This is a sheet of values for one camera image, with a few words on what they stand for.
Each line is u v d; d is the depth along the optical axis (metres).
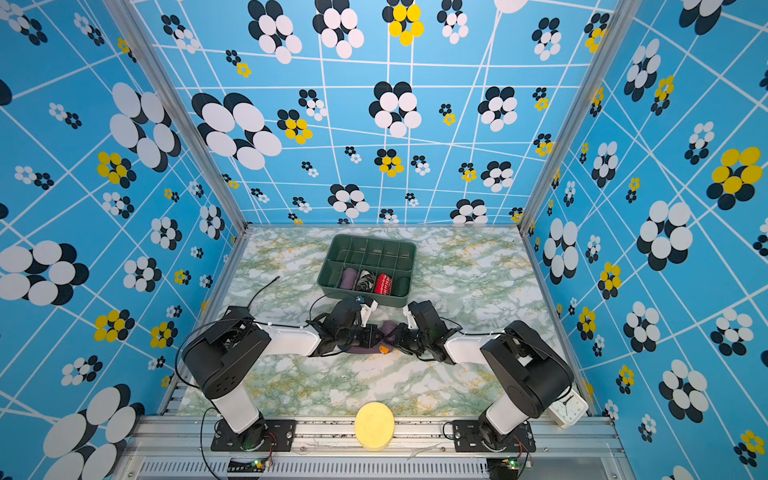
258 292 1.01
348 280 0.98
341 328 0.74
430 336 0.72
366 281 0.96
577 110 0.85
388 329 0.87
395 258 1.02
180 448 0.75
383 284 0.96
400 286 0.95
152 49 0.75
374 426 0.73
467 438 0.72
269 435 0.72
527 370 0.45
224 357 0.47
